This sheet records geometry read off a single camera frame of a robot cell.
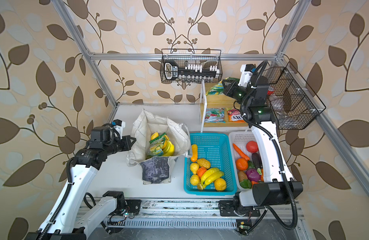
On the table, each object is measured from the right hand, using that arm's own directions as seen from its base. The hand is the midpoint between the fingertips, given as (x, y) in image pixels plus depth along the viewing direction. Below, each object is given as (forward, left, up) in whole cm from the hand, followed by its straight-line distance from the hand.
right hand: (223, 81), depth 66 cm
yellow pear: (-22, +13, -42) cm, 49 cm away
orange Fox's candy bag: (+3, -12, -28) cm, 30 cm away
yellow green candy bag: (-11, +36, -37) cm, 52 cm away
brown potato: (-28, -12, -41) cm, 51 cm away
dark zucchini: (-20, -23, -41) cm, 51 cm away
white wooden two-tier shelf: (+2, -2, -14) cm, 14 cm away
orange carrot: (-13, -16, -44) cm, 48 cm away
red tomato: (-11, -23, -41) cm, 48 cm away
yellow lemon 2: (-29, +13, -42) cm, 52 cm away
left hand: (-14, +43, -23) cm, 50 cm away
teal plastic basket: (-10, -4, -45) cm, 47 cm away
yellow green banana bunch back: (-10, +29, -40) cm, 50 cm away
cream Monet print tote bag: (-27, +32, -32) cm, 53 cm away
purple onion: (-28, -18, -40) cm, 52 cm away
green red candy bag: (+4, 0, -27) cm, 28 cm away
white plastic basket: (-5, -17, -41) cm, 44 cm away
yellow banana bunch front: (-28, +5, -39) cm, 48 cm away
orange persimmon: (-25, +10, -40) cm, 48 cm away
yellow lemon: (0, +38, -41) cm, 56 cm away
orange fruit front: (-32, 0, -41) cm, 52 cm away
